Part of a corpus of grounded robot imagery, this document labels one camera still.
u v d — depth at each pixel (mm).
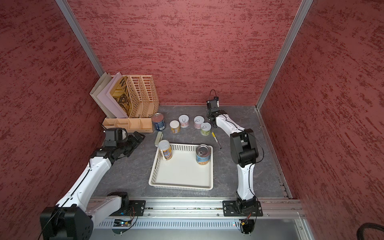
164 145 816
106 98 880
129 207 725
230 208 739
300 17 741
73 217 378
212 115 737
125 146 683
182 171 867
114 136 610
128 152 694
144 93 1104
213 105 790
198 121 1033
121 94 993
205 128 1003
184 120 1037
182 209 755
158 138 977
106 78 952
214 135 1031
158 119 1001
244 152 550
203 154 828
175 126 1003
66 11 723
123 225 719
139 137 741
